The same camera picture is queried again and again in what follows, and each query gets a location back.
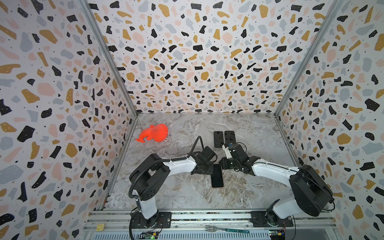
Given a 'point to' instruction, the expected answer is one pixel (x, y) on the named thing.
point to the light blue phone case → (218, 141)
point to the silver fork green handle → (213, 229)
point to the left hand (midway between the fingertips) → (212, 169)
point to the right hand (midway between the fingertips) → (217, 160)
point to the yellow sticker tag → (100, 227)
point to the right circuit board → (277, 234)
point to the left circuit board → (151, 235)
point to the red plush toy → (158, 133)
